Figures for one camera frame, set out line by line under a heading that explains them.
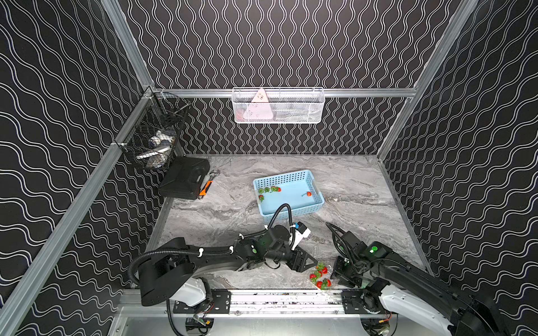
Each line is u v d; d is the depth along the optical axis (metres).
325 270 0.80
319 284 0.77
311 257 0.69
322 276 0.80
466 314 0.41
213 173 1.13
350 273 0.69
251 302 0.76
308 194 1.03
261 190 1.04
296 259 0.65
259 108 0.90
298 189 1.06
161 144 0.86
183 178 1.06
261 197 1.02
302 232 0.70
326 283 0.78
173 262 0.48
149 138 0.84
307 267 0.67
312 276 0.80
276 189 1.04
